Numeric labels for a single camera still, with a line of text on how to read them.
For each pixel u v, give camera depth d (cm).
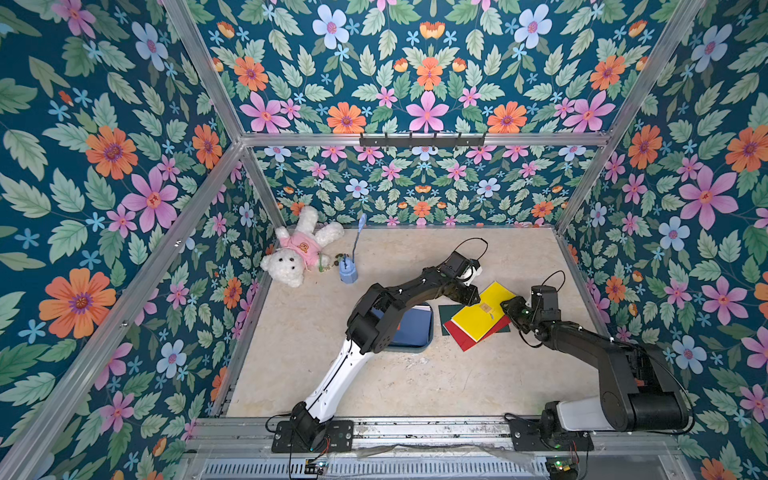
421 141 93
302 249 104
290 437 66
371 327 61
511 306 88
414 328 91
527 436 73
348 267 97
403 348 88
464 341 90
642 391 44
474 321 93
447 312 96
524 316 80
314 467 72
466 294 90
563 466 72
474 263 91
